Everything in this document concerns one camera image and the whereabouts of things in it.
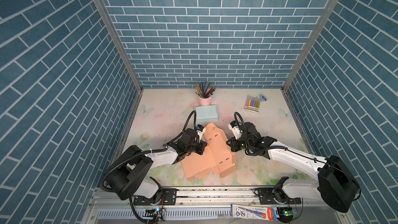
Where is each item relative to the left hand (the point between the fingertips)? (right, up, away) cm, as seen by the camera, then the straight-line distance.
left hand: (207, 144), depth 88 cm
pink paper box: (+6, -6, -2) cm, 8 cm away
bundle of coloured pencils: (-2, +33, +18) cm, 37 cm away
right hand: (+10, +3, -4) cm, 11 cm away
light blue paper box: (-1, +16, +15) cm, 22 cm away
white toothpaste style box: (+22, -26, -18) cm, 38 cm away
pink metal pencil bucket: (-1, +24, +15) cm, 29 cm away
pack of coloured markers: (+33, +23, +24) cm, 46 cm away
